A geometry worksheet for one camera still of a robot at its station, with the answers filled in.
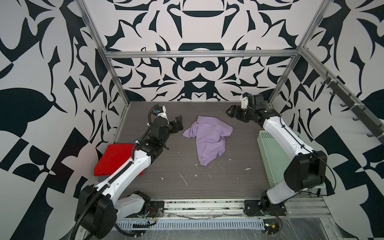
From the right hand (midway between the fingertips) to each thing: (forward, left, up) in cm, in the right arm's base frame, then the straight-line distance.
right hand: (231, 110), depth 84 cm
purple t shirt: (-3, +11, -18) cm, 22 cm away
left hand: (-6, +31, +4) cm, 31 cm away
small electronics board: (-51, -15, -25) cm, 58 cm away
